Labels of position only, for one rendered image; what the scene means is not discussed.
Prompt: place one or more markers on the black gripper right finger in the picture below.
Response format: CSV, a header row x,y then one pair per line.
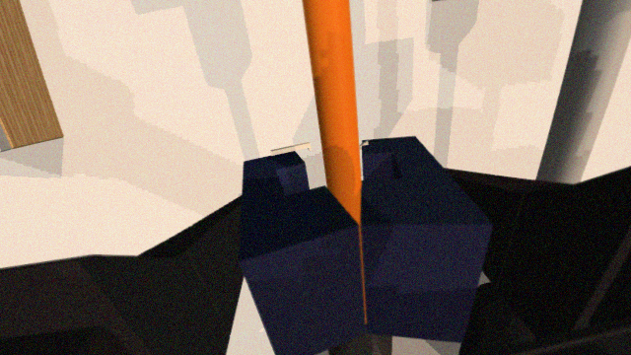
x,y
554,248

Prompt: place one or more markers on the dark navy block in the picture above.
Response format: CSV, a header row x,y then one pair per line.
x,y
424,242

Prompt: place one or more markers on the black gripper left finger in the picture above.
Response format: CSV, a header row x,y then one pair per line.
x,y
176,298

